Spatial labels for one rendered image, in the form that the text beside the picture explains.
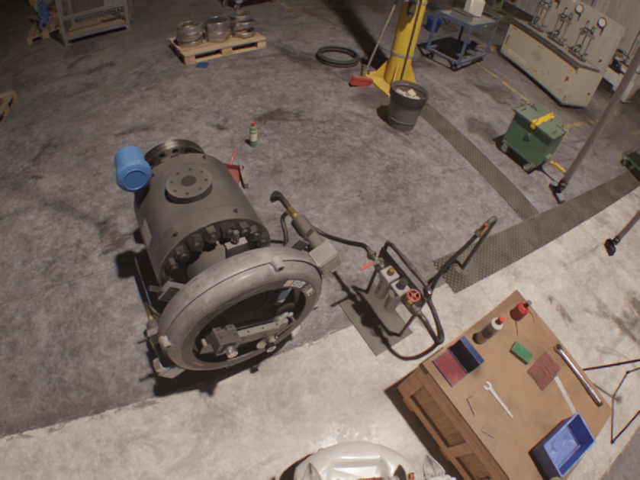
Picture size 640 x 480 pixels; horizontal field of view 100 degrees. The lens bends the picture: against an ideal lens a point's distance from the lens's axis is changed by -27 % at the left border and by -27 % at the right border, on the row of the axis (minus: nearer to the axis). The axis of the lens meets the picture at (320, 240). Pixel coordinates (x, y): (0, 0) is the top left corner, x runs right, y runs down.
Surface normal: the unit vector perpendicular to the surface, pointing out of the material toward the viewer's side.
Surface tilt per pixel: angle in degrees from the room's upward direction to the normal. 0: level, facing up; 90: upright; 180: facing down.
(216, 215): 9
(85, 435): 0
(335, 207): 0
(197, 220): 6
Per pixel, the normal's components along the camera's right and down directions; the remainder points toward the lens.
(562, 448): 0.11, -0.62
